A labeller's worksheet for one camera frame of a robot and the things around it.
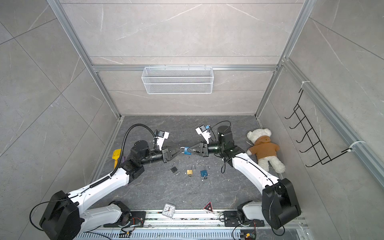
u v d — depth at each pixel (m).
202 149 0.65
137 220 0.73
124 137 1.10
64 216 0.39
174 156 0.69
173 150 0.69
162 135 0.66
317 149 0.64
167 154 0.64
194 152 0.70
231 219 0.73
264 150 0.92
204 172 0.88
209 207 0.76
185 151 0.70
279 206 0.41
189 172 0.90
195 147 0.69
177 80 1.01
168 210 0.75
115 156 0.95
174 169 0.90
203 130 0.67
